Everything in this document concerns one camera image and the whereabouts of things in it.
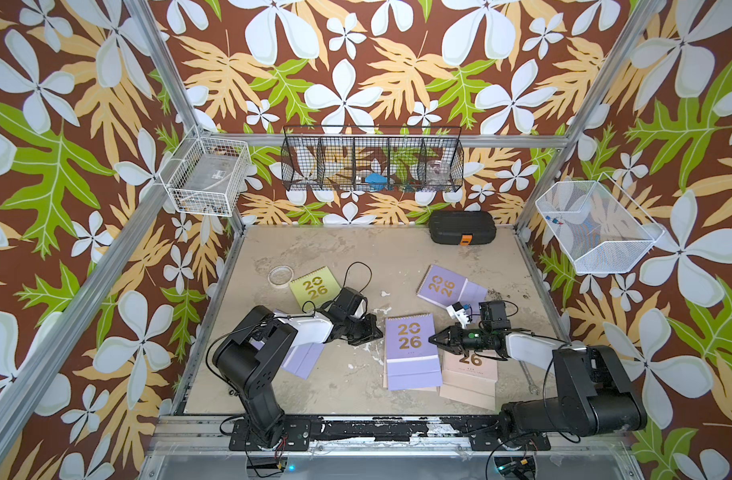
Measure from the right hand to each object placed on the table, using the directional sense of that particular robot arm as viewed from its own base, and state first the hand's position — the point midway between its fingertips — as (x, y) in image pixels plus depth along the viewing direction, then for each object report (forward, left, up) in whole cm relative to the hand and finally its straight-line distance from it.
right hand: (431, 340), depth 85 cm
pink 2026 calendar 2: (-10, -10, -4) cm, 15 cm away
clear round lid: (+26, +49, -5) cm, 56 cm away
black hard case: (+50, -21, -4) cm, 55 cm away
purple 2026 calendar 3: (-4, +38, -4) cm, 38 cm away
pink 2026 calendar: (-10, +13, -4) cm, 17 cm away
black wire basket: (+53, +16, +26) cm, 61 cm away
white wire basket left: (+37, +66, +30) cm, 81 cm away
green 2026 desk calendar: (+20, +36, -4) cm, 42 cm away
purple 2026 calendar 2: (+20, -9, -4) cm, 22 cm away
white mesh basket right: (+23, -46, +22) cm, 56 cm away
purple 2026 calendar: (-5, +6, -3) cm, 8 cm away
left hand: (+4, +13, -2) cm, 13 cm away
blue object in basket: (+42, +15, +25) cm, 51 cm away
